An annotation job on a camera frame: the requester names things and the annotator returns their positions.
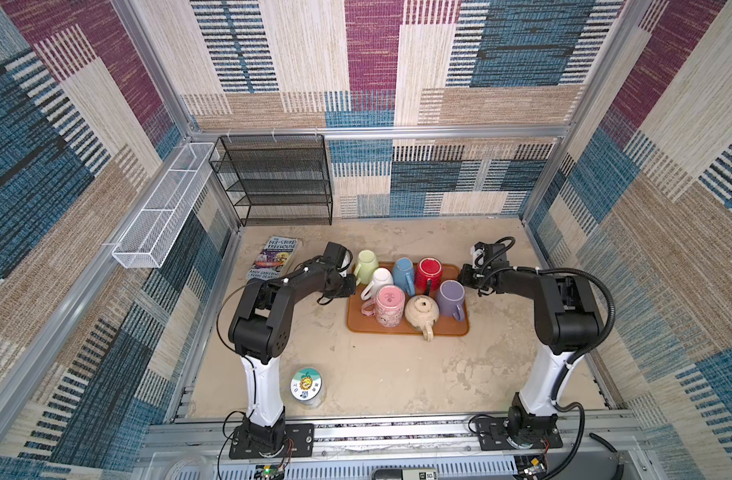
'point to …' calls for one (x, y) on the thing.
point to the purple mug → (451, 296)
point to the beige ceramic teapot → (421, 314)
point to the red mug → (429, 270)
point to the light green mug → (364, 269)
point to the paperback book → (273, 259)
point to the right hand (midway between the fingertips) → (459, 278)
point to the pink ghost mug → (387, 306)
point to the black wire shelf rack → (276, 180)
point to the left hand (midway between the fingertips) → (354, 286)
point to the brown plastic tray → (445, 326)
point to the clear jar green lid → (307, 387)
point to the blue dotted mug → (404, 276)
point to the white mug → (381, 277)
